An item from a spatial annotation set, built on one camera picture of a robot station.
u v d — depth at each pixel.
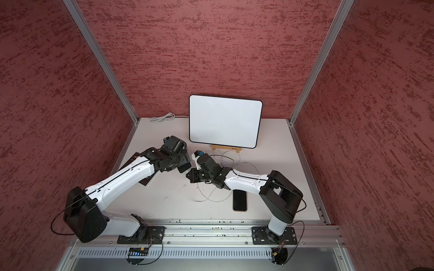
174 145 0.62
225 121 0.93
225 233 0.76
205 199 0.85
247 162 0.98
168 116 1.18
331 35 0.79
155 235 0.74
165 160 0.57
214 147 1.01
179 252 0.77
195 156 0.77
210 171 0.64
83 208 0.40
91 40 0.81
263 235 0.74
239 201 0.83
